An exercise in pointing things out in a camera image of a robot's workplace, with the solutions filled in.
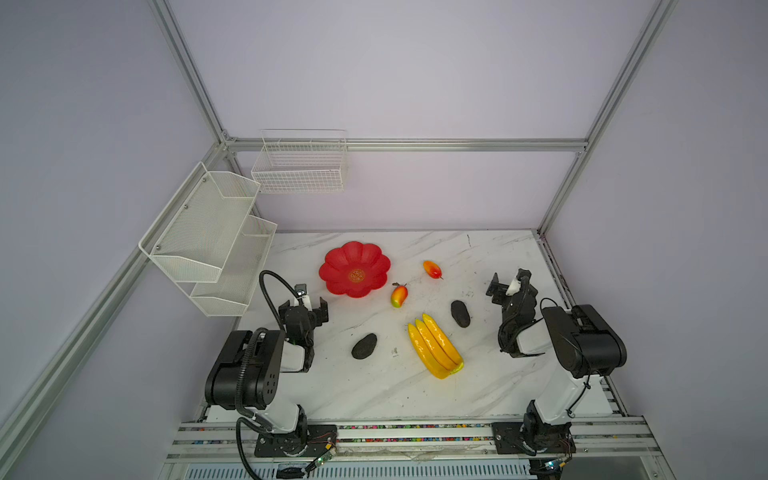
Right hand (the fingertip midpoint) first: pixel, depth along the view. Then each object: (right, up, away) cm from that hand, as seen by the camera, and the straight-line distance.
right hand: (509, 275), depth 93 cm
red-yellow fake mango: (-35, -7, +4) cm, 36 cm away
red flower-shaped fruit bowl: (-51, +1, +14) cm, 53 cm away
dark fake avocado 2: (-16, -12, 0) cm, 20 cm away
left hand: (-66, -8, 0) cm, 66 cm away
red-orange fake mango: (-23, +2, +11) cm, 26 cm away
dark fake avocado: (-46, -21, -7) cm, 51 cm away
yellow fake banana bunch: (-25, -21, -7) cm, 34 cm away
